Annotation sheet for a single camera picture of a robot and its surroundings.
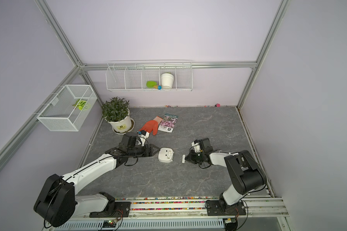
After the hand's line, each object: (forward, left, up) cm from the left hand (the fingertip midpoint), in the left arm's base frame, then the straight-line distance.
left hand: (156, 150), depth 82 cm
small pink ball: (+46, -51, -13) cm, 70 cm away
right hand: (0, -17, -11) cm, 20 cm away
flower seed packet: (+28, -7, -11) cm, 31 cm away
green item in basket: (+23, +41, +17) cm, 50 cm away
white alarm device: (+1, -5, -8) cm, 9 cm away
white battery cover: (+1, -16, -13) cm, 21 cm away
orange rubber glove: (+28, +6, -13) cm, 31 cm away
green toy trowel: (+44, +3, +14) cm, 46 cm away
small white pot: (+40, -9, +20) cm, 45 cm away
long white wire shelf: (+48, +15, +18) cm, 54 cm away
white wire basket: (+23, +49, +14) cm, 56 cm away
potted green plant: (+26, +25, +7) cm, 37 cm away
